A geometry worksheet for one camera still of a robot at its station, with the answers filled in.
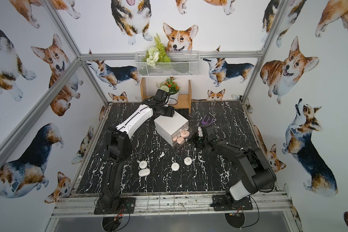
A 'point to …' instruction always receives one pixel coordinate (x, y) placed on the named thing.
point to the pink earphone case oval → (175, 138)
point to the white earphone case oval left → (144, 172)
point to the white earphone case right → (187, 161)
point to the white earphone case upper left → (143, 164)
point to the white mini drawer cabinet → (175, 130)
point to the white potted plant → (169, 86)
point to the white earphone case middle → (175, 166)
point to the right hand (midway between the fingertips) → (189, 135)
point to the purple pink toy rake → (204, 123)
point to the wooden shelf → (178, 101)
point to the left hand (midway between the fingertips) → (169, 109)
